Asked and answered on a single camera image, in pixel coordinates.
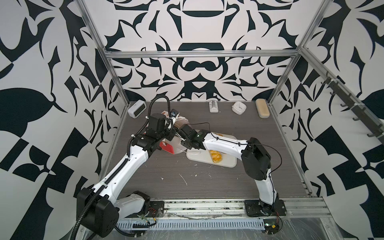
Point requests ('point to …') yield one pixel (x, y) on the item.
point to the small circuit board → (271, 225)
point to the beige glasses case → (262, 108)
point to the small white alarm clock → (239, 107)
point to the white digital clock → (137, 109)
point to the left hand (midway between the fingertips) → (173, 121)
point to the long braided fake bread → (216, 156)
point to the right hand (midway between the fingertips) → (187, 135)
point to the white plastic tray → (203, 156)
